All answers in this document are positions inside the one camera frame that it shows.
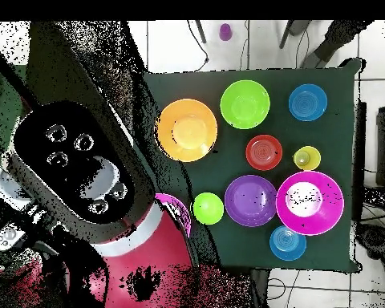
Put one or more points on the red plastic bowl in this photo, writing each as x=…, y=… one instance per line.
x=263, y=152

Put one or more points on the purple cup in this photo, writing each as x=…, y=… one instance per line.
x=225, y=32

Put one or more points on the blue plastic bowl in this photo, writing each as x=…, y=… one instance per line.
x=308, y=102
x=287, y=245

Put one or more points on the purple plastic bowl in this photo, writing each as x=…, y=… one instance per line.
x=250, y=200

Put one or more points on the yellow plastic cup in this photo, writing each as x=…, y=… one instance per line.
x=311, y=158

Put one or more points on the large green bowl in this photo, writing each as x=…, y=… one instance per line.
x=244, y=104

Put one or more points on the dark green table cloth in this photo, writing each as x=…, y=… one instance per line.
x=243, y=250

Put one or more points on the orange plastic bowl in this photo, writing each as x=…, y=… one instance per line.
x=186, y=134

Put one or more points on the small green bowl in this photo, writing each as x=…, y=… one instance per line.
x=208, y=208

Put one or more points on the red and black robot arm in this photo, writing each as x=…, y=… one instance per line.
x=147, y=256

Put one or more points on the pink plastic bowl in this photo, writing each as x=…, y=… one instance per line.
x=330, y=205
x=179, y=205

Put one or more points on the green side table cloth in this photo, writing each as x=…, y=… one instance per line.
x=3, y=102

